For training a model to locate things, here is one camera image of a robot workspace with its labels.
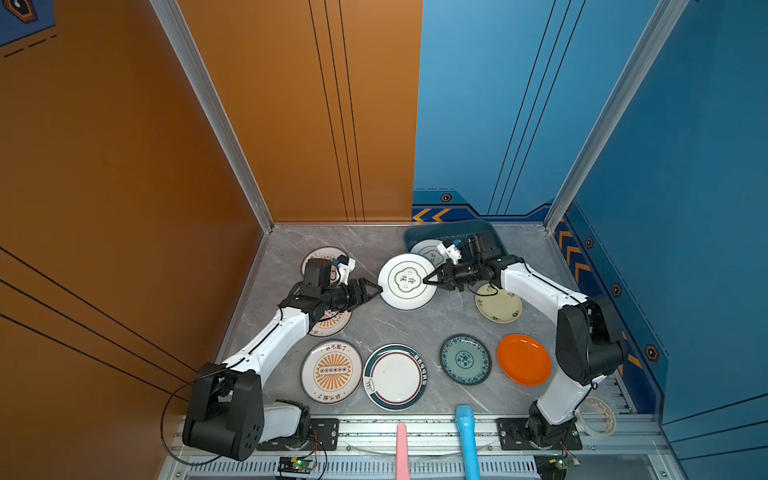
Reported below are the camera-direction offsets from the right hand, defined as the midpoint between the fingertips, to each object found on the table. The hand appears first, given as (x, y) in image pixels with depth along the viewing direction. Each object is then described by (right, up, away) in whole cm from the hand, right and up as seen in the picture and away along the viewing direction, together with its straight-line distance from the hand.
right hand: (424, 282), depth 84 cm
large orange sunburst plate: (-26, -25, -1) cm, 36 cm away
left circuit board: (-32, -42, -13) cm, 55 cm away
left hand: (-13, -2, -2) cm, 14 cm away
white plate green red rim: (-9, -26, -1) cm, 28 cm away
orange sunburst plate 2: (-34, +8, +25) cm, 43 cm away
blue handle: (+9, -33, -11) cm, 36 cm away
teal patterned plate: (+12, -22, +2) cm, 26 cm away
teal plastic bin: (+13, +16, +31) cm, 37 cm away
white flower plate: (-7, +1, +1) cm, 7 cm away
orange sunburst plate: (-28, -14, +9) cm, 33 cm away
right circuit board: (+29, -42, -13) cm, 53 cm away
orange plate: (+29, -23, +1) cm, 37 cm away
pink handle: (-7, -40, -13) cm, 42 cm away
